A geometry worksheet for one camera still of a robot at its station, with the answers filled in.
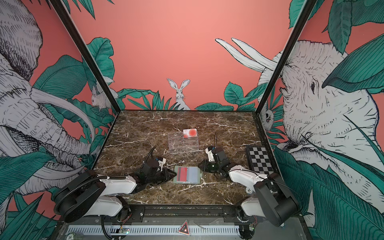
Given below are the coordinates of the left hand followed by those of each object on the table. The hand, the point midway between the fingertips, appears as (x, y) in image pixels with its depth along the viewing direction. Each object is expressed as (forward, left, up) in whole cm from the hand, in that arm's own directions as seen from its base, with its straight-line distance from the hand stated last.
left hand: (177, 174), depth 84 cm
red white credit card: (+25, -8, +5) cm, 27 cm away
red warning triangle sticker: (-26, -4, -2) cm, 26 cm away
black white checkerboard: (+7, -50, 0) cm, 50 cm away
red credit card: (+1, -2, -4) cm, 5 cm away
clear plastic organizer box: (+22, +1, -3) cm, 23 cm away
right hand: (+4, -12, +3) cm, 13 cm away
